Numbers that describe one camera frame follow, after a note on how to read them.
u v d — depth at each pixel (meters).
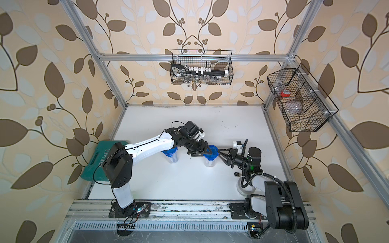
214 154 0.79
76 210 0.76
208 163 0.86
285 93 0.81
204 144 0.74
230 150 0.77
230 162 0.75
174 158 0.88
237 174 0.85
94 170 0.84
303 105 0.82
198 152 0.73
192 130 0.68
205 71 0.81
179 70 0.83
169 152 0.79
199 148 0.72
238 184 0.79
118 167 0.47
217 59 0.91
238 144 0.82
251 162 0.65
